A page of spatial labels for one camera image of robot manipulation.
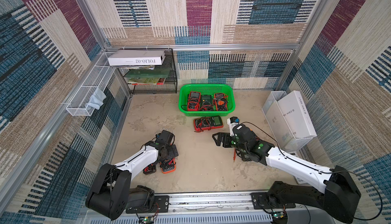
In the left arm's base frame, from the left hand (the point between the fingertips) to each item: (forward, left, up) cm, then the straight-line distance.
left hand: (169, 154), depth 89 cm
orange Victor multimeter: (-8, -1, +4) cm, 9 cm away
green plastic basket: (+42, -6, +7) cm, 43 cm away
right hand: (+4, -27, +15) cm, 31 cm away
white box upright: (+12, -70, +19) cm, 73 cm away
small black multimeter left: (-9, +9, +3) cm, 13 cm away
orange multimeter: (+35, -33, +5) cm, 48 cm away
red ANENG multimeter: (+19, -23, +4) cm, 30 cm away
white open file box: (+18, -63, +11) cm, 66 cm away
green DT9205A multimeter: (+35, -23, +4) cm, 43 cm away
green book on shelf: (+39, +13, +26) cm, 48 cm away
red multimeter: (+33, -14, +8) cm, 37 cm away
